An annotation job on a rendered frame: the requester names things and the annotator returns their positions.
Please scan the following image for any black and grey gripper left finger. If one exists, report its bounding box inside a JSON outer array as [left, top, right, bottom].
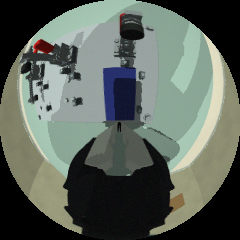
[[63, 122, 119, 190]]

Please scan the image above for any dark blue flat plate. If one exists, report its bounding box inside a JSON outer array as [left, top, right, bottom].
[[103, 67, 136, 121]]

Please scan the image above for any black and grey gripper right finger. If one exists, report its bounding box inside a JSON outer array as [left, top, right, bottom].
[[119, 122, 175, 191]]

